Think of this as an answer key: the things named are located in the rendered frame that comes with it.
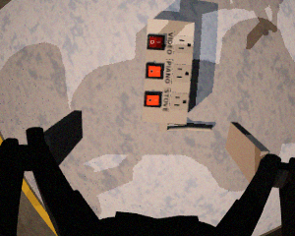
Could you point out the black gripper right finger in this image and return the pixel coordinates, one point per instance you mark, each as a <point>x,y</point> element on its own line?
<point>249,154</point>

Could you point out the beige power strip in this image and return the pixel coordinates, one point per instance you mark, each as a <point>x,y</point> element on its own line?
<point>168,69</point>

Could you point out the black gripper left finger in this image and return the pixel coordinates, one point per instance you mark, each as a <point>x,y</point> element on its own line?
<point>67,209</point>

